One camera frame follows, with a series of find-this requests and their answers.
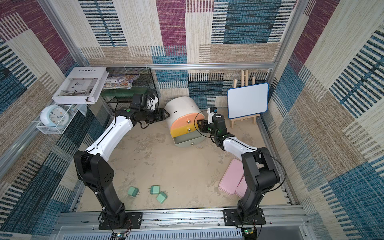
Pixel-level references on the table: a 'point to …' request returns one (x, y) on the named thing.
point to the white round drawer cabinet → (179, 106)
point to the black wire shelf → (119, 98)
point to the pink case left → (232, 176)
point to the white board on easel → (248, 101)
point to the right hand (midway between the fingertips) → (199, 119)
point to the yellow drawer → (178, 131)
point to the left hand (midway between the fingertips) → (165, 115)
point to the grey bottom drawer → (191, 139)
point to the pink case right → (242, 188)
